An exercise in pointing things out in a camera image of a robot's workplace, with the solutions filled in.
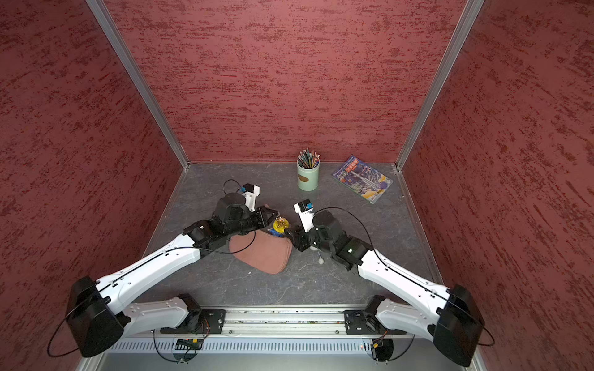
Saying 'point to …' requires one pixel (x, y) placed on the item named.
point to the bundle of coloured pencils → (308, 159)
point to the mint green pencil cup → (308, 178)
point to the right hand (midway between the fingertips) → (290, 232)
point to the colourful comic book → (363, 178)
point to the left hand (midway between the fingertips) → (277, 218)
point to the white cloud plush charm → (320, 260)
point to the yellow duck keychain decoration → (279, 226)
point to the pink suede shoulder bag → (269, 253)
